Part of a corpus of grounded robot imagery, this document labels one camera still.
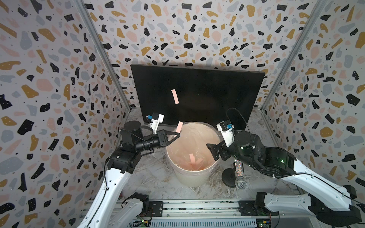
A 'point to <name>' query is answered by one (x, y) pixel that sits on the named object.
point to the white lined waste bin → (194, 137)
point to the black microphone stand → (228, 176)
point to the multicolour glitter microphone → (240, 181)
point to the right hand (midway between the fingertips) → (215, 140)
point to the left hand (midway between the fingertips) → (180, 136)
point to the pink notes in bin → (195, 165)
